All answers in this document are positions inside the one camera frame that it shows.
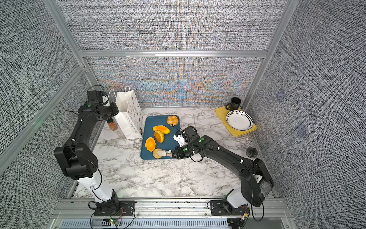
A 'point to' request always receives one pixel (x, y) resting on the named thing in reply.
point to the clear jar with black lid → (251, 152)
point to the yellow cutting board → (221, 112)
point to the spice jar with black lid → (112, 124)
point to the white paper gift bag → (129, 119)
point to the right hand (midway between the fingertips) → (173, 152)
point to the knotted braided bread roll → (172, 120)
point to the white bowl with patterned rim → (239, 120)
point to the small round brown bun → (155, 153)
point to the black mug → (234, 104)
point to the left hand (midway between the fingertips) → (120, 107)
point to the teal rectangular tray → (168, 144)
